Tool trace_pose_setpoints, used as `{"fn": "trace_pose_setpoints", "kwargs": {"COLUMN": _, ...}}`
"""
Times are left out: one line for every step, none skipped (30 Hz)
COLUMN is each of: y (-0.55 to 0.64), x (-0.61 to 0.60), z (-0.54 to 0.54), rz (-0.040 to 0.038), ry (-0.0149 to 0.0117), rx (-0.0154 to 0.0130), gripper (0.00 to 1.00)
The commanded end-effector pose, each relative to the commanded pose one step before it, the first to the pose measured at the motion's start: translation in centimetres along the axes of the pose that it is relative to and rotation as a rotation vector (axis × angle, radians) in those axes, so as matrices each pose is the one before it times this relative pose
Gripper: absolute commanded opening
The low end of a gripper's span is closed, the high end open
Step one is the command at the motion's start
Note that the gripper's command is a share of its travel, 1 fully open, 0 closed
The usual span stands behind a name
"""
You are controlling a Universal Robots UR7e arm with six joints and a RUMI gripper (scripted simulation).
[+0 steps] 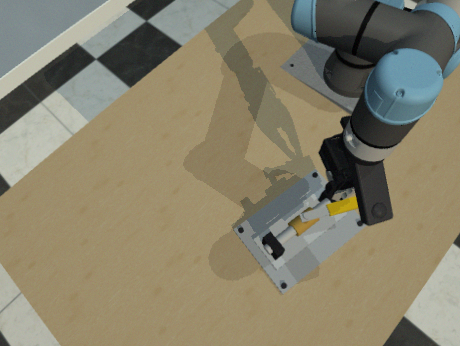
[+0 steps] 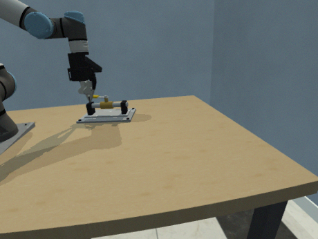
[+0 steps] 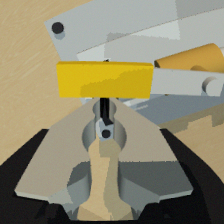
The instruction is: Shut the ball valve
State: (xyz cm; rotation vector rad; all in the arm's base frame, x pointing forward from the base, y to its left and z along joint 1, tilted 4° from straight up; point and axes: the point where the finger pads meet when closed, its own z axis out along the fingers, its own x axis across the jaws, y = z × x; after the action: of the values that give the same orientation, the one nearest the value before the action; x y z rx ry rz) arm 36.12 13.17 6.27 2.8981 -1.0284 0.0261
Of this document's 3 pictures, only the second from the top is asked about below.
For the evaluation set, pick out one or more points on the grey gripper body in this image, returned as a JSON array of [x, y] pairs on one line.
[[79, 69]]

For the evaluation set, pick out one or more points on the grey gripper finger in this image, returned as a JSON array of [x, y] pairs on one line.
[[80, 90], [90, 87]]

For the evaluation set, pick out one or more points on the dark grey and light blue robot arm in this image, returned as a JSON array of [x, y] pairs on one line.
[[72, 26]]

